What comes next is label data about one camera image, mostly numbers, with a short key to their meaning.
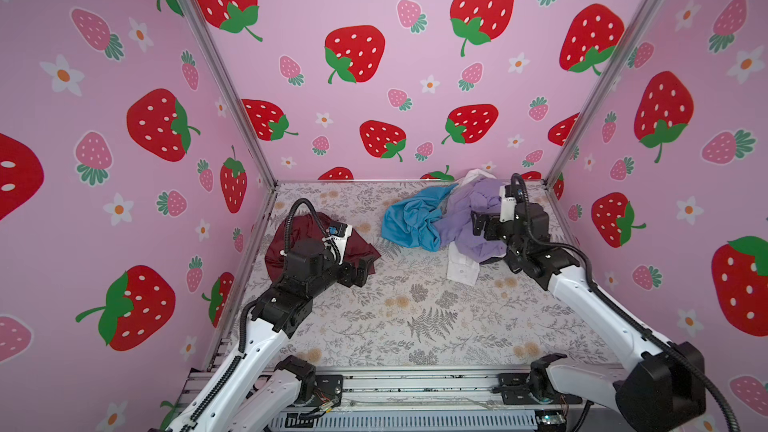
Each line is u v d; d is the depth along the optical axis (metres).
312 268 0.54
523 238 0.59
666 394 0.39
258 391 0.57
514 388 0.73
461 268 0.96
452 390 0.75
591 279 0.51
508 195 0.69
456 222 1.00
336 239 0.62
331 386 0.75
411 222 0.99
